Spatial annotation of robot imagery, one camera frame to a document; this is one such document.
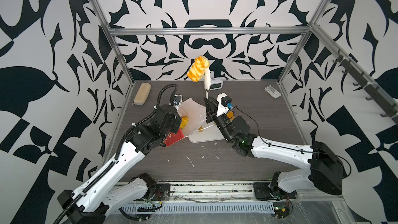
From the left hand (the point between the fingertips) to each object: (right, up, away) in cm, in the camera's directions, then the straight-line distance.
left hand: (173, 111), depth 71 cm
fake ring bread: (+31, -5, +27) cm, 42 cm away
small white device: (+64, +10, +41) cm, 77 cm away
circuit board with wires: (+49, -44, 0) cm, 66 cm away
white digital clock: (+23, +15, +40) cm, 49 cm away
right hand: (+16, +6, -5) cm, 18 cm away
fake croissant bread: (+3, -8, +21) cm, 23 cm away
